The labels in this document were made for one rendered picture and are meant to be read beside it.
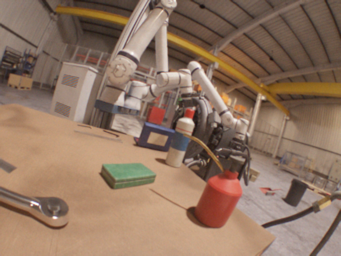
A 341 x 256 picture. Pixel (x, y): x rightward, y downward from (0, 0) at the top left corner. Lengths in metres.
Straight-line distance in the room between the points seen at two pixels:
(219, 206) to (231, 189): 0.04
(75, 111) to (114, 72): 0.53
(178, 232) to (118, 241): 0.10
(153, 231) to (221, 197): 0.13
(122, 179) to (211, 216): 0.19
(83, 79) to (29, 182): 1.00
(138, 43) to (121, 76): 0.24
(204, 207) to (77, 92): 1.14
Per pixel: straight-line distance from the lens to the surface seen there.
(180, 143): 0.53
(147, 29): 0.97
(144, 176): 0.35
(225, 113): 1.08
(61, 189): 0.29
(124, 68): 0.83
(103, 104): 1.01
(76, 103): 1.22
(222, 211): 0.29
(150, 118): 6.90
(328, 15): 10.39
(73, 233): 0.22
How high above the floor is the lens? 0.65
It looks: 4 degrees down
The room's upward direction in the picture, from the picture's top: 18 degrees clockwise
